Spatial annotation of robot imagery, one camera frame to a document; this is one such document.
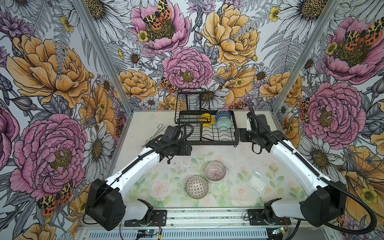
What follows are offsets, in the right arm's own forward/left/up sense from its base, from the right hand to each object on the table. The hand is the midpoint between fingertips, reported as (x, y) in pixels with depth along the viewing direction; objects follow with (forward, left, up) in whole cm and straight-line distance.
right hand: (243, 137), depth 82 cm
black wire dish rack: (+44, +27, -17) cm, 55 cm away
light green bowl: (+25, +5, -16) cm, 30 cm away
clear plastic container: (-16, -10, -21) cm, 28 cm away
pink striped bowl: (-12, +15, -16) cm, 25 cm away
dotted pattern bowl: (-19, +25, -18) cm, 37 cm away
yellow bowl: (+9, +19, +8) cm, 23 cm away
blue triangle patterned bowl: (+33, +4, -14) cm, 36 cm away
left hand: (-5, +33, -5) cm, 34 cm away
